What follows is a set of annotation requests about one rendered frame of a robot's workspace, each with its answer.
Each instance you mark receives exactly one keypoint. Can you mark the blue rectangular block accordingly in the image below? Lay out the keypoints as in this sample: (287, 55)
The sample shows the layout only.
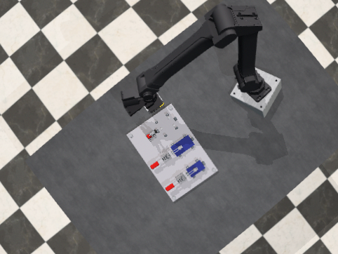
(185, 142)
(199, 166)

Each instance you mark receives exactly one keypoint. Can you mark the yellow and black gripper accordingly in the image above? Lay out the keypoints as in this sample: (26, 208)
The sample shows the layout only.
(157, 104)

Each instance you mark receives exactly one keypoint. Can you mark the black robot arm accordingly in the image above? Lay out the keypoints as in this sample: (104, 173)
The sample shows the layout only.
(226, 21)

